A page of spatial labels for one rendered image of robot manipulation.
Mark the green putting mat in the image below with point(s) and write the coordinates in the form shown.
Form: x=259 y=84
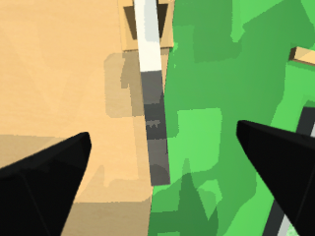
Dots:
x=229 y=62

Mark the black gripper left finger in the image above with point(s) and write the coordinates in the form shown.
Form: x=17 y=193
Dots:
x=38 y=191

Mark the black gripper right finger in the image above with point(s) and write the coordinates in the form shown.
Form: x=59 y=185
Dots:
x=285 y=161

